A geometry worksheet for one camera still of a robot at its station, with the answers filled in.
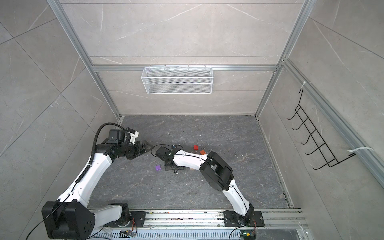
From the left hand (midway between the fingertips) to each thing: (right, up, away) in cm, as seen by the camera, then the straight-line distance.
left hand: (147, 146), depth 80 cm
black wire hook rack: (+82, +1, -16) cm, 84 cm away
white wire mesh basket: (+14, +43, +20) cm, 49 cm away
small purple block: (+3, -15, +11) cm, 18 cm away
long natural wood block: (+25, -6, -21) cm, 34 cm away
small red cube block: (+27, -3, +21) cm, 34 cm away
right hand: (+12, -14, +13) cm, 23 cm away
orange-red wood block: (+31, -6, +18) cm, 37 cm away
